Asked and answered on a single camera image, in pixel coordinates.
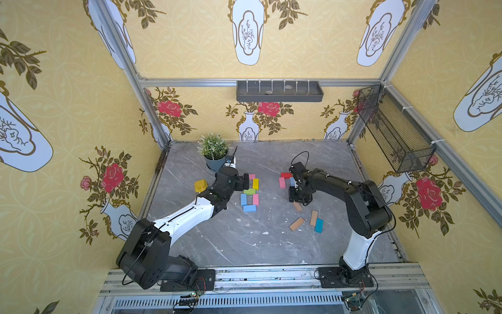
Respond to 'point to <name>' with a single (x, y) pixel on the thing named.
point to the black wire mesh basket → (405, 145)
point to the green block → (250, 191)
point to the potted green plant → (214, 148)
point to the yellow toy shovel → (200, 185)
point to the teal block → (319, 225)
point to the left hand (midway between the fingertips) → (240, 173)
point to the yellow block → (255, 184)
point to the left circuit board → (188, 299)
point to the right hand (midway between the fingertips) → (294, 200)
